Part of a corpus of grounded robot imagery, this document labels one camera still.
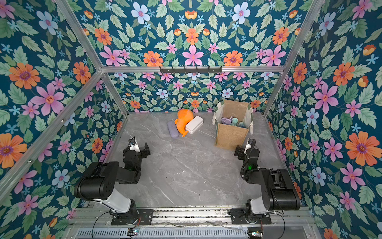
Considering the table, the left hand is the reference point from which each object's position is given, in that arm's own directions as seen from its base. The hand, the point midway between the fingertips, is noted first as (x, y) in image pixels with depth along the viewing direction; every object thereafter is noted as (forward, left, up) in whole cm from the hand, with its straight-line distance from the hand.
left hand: (138, 143), depth 92 cm
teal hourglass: (+16, -65, -2) cm, 67 cm away
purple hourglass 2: (+17, -57, -2) cm, 59 cm away
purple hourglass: (+12, -59, +1) cm, 60 cm away
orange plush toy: (+22, -29, -1) cm, 36 cm away
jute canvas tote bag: (-3, -56, +4) cm, 56 cm away
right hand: (-7, -70, -2) cm, 70 cm away
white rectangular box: (+17, -36, -6) cm, 40 cm away
